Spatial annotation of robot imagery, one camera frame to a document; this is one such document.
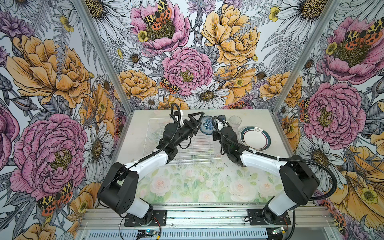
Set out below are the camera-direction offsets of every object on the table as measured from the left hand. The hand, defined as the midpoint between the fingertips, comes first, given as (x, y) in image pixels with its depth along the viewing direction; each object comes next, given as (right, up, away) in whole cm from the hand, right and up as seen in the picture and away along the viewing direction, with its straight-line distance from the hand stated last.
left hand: (204, 120), depth 77 cm
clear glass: (+24, +1, +35) cm, 43 cm away
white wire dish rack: (0, -18, +23) cm, 29 cm away
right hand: (+8, -3, +10) cm, 14 cm away
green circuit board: (-28, -53, -5) cm, 60 cm away
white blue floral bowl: (+2, -3, +16) cm, 17 cm away
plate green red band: (+36, -11, +26) cm, 46 cm away
